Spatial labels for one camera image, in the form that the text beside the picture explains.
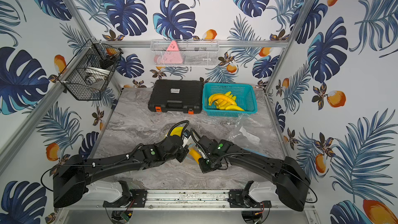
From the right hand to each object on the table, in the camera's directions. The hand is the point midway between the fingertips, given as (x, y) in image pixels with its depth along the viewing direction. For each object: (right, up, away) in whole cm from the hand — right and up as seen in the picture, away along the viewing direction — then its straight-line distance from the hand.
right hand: (203, 169), depth 78 cm
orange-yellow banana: (-4, +6, +4) cm, 8 cm away
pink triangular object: (-18, +61, +13) cm, 65 cm away
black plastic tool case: (-13, +38, +31) cm, 51 cm away
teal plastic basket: (+31, +40, +35) cm, 62 cm away
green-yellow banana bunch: (-15, +16, +15) cm, 27 cm away
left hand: (-8, +11, +2) cm, 14 cm away
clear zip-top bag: (+28, +16, +13) cm, 34 cm away
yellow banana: (+20, +31, +26) cm, 45 cm away
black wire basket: (-64, +47, +6) cm, 79 cm away
